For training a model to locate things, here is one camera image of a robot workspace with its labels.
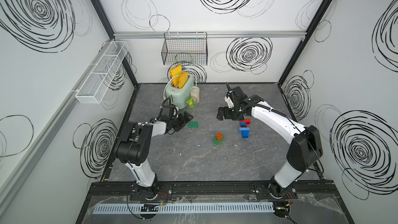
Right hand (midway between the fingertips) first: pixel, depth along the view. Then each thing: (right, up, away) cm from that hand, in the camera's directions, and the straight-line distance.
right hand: (224, 117), depth 84 cm
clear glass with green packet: (-20, +7, +18) cm, 28 cm away
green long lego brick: (-3, -15, +3) cm, 16 cm away
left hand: (-21, -4, +11) cm, 24 cm away
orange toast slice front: (-24, +21, +10) cm, 34 cm away
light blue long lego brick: (+13, -8, +8) cm, 18 cm away
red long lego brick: (+16, -4, +10) cm, 20 cm away
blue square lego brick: (+13, -6, +10) cm, 17 cm away
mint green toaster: (-27, +12, +10) cm, 31 cm away
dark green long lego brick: (-18, -6, +12) cm, 22 cm away
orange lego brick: (-3, -11, -1) cm, 11 cm away
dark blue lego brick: (+14, -12, +9) cm, 21 cm away
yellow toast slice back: (-29, +28, +14) cm, 43 cm away
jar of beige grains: (-18, +15, +19) cm, 30 cm away
